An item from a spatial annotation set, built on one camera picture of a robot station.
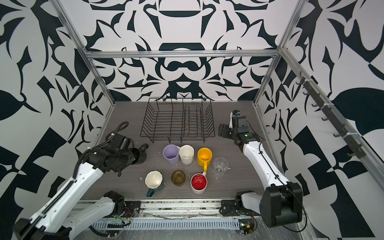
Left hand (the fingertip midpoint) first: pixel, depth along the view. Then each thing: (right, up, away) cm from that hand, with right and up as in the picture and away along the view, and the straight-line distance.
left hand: (130, 156), depth 77 cm
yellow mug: (+38, -5, +13) cm, 41 cm away
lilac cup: (+19, -1, +9) cm, 21 cm away
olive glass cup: (+23, -13, +6) cm, 28 cm away
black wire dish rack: (+21, +19, +32) cm, 43 cm away
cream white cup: (+28, -1, +10) cm, 30 cm away
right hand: (+50, +15, +8) cm, 52 cm away
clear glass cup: (+47, -8, +10) cm, 49 cm away
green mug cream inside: (+11, -12, +1) cm, 17 cm away
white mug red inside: (+35, -16, +4) cm, 38 cm away
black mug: (+6, +4, -9) cm, 12 cm away
